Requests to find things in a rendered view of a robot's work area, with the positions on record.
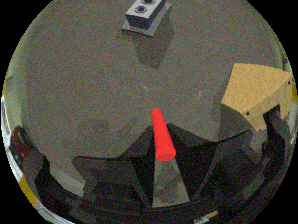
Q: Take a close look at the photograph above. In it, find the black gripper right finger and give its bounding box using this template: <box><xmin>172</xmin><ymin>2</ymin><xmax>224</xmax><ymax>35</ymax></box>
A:
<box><xmin>166</xmin><ymin>123</ymin><xmax>253</xmax><ymax>201</ymax></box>

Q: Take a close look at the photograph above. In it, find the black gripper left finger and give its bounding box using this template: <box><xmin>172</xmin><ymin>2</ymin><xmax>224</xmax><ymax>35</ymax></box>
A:
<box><xmin>72</xmin><ymin>125</ymin><xmax>156</xmax><ymax>208</ymax></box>

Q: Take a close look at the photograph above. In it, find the red peg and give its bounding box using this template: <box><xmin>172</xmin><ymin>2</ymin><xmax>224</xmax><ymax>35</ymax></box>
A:
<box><xmin>150</xmin><ymin>108</ymin><xmax>177</xmax><ymax>161</ymax></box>

